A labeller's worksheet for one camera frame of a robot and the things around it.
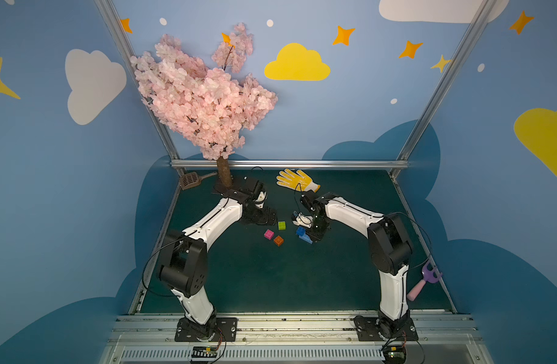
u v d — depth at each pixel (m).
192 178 1.15
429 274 0.86
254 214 0.75
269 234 0.96
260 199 0.80
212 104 0.71
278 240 0.95
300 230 0.96
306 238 0.93
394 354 0.73
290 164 1.11
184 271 0.46
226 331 0.74
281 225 0.99
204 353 0.73
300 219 0.86
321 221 0.81
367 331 0.74
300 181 1.18
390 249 0.53
